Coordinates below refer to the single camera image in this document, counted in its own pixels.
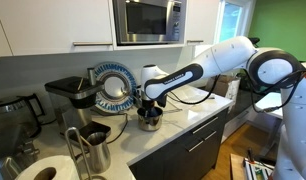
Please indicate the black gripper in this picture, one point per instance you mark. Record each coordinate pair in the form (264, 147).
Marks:
(149, 105)

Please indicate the small steel pot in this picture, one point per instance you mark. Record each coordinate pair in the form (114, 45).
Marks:
(149, 124)

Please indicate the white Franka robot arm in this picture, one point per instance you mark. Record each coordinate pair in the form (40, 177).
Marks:
(226, 56)

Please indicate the blue and white patterned plate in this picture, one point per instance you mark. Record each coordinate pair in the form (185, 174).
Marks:
(126, 83)

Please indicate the dark lower drawer cabinet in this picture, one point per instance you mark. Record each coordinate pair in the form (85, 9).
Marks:
(179, 156)

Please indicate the steel milk jug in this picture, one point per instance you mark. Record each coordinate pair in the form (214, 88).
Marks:
(99, 155)

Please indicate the black and steel coffee maker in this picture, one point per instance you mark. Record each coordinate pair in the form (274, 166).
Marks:
(76, 96)

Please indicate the brown cardboard box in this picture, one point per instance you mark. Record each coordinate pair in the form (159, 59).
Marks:
(226, 86)

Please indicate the stainless steel microwave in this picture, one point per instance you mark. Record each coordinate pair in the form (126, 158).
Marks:
(149, 20)

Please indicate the wooden board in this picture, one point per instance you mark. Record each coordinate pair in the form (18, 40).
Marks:
(238, 168)

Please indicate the narrow white upper cabinet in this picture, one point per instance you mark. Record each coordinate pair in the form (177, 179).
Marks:
(201, 20)

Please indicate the white desk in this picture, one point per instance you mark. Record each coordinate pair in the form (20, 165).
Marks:
(271, 101)

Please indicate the bright window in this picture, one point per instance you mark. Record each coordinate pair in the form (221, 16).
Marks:
(231, 20)

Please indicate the wide white upper cabinet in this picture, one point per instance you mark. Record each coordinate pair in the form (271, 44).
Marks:
(53, 23)

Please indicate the white paper towel roll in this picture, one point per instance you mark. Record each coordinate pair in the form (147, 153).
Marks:
(29, 168)

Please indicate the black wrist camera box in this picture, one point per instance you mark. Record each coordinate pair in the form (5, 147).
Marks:
(161, 100)

